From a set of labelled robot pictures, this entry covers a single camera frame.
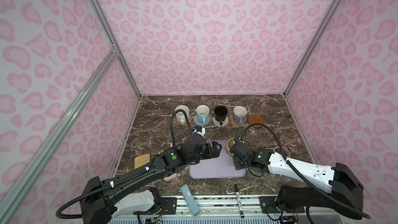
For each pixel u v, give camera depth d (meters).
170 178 0.79
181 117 0.98
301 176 0.45
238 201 0.74
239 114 1.03
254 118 1.04
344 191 0.40
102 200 0.39
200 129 0.68
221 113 0.98
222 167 0.85
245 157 0.61
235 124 1.03
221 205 0.75
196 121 1.04
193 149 0.55
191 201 0.73
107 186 0.41
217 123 1.00
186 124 0.84
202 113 0.98
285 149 0.90
